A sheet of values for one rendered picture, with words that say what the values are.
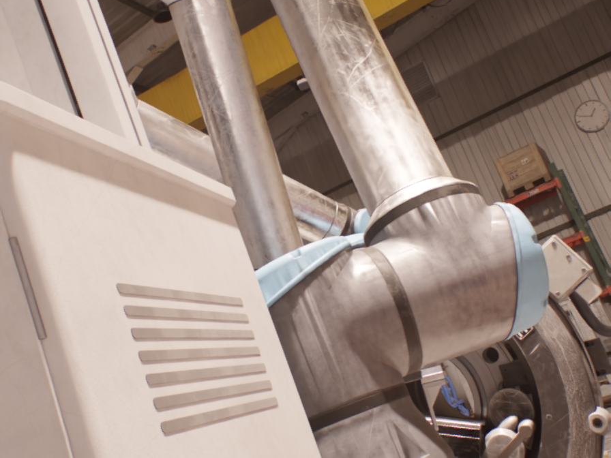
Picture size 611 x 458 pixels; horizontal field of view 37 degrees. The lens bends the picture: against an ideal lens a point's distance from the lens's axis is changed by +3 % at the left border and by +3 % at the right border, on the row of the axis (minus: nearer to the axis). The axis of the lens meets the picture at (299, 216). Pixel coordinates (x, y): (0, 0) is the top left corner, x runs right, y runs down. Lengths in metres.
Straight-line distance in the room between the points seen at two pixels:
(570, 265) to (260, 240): 0.87
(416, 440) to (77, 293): 0.56
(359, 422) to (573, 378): 1.04
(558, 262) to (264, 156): 0.88
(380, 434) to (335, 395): 0.06
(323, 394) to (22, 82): 0.45
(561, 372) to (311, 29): 1.02
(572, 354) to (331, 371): 1.06
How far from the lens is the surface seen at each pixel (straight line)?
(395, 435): 0.94
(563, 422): 1.93
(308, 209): 1.54
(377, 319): 0.95
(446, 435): 1.94
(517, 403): 1.98
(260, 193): 1.25
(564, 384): 1.92
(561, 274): 1.95
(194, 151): 1.47
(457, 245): 0.99
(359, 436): 0.92
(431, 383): 1.52
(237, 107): 1.25
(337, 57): 1.12
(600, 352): 2.04
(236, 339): 0.63
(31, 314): 0.43
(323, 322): 0.93
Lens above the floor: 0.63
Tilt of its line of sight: 13 degrees up
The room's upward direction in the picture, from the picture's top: 21 degrees counter-clockwise
